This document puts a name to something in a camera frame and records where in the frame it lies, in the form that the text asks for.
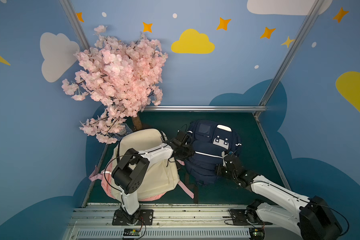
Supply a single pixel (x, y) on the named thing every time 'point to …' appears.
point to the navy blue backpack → (211, 140)
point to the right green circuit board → (257, 233)
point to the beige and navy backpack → (161, 177)
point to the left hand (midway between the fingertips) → (195, 150)
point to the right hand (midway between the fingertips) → (215, 165)
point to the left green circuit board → (131, 232)
